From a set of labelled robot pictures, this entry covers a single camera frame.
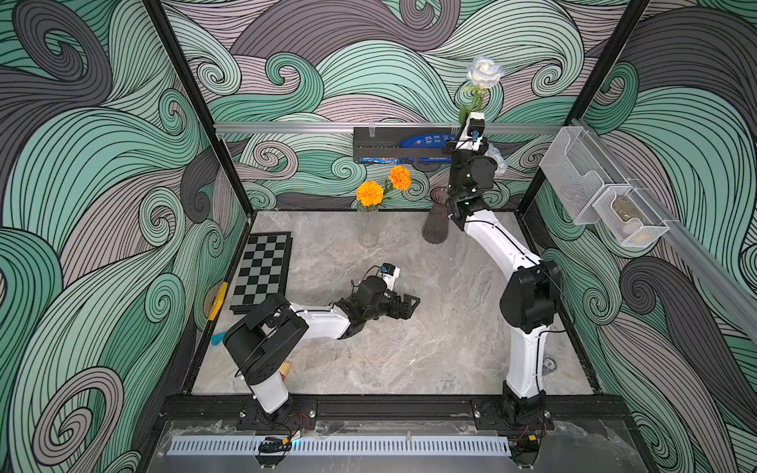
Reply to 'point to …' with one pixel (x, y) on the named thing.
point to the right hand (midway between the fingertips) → (474, 115)
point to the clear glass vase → (369, 225)
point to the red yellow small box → (284, 370)
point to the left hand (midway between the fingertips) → (410, 294)
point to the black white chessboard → (264, 271)
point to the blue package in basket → (432, 140)
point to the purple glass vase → (436, 228)
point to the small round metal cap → (549, 364)
